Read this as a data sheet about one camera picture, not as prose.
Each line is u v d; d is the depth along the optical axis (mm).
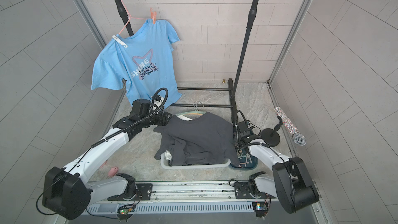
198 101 1059
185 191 723
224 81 1196
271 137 866
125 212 630
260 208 681
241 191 709
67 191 374
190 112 871
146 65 823
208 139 775
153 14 741
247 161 792
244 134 680
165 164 708
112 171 752
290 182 407
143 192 708
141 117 599
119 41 621
